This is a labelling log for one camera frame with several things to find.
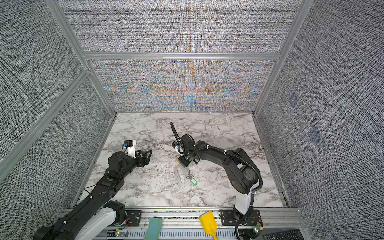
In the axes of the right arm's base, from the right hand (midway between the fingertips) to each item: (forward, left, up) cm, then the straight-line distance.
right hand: (182, 159), depth 91 cm
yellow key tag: (+1, +3, -4) cm, 5 cm away
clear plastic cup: (+9, +44, +2) cm, 45 cm away
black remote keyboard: (-37, -53, -2) cm, 64 cm away
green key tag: (-12, -7, -3) cm, 15 cm away
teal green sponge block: (-35, +12, -4) cm, 37 cm away
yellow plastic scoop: (-33, -14, -3) cm, 36 cm away
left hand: (-1, +19, +11) cm, 22 cm away
